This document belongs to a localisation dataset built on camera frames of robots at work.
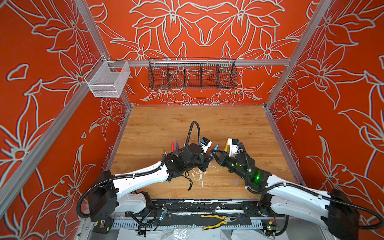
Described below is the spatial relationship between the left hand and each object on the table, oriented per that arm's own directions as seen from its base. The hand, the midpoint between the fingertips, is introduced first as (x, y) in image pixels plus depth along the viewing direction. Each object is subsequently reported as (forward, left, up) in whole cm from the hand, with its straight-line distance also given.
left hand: (212, 156), depth 73 cm
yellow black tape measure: (-30, +50, -15) cm, 60 cm away
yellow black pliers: (-24, -7, -16) cm, 30 cm away
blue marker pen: (+4, -2, +2) cm, 5 cm away
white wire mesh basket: (+43, +67, +15) cm, 81 cm away
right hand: (+2, +2, +2) cm, 3 cm away
